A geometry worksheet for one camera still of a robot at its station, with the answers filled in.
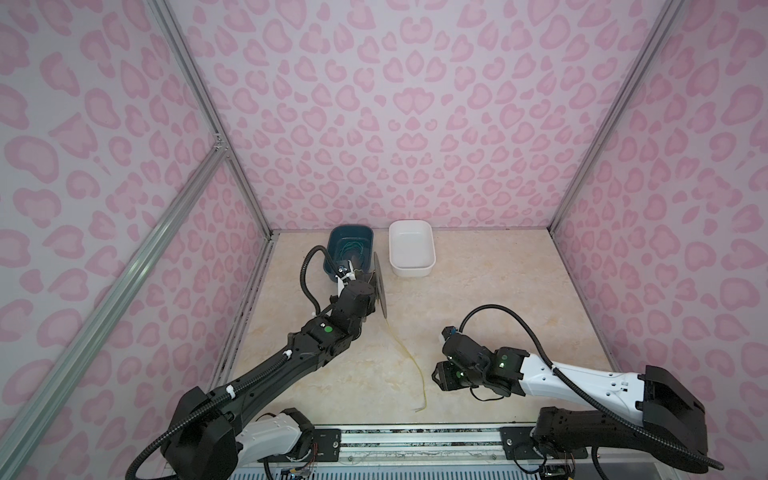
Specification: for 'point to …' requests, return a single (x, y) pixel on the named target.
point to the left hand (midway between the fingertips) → (361, 281)
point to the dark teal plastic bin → (339, 236)
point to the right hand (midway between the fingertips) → (438, 378)
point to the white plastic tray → (412, 252)
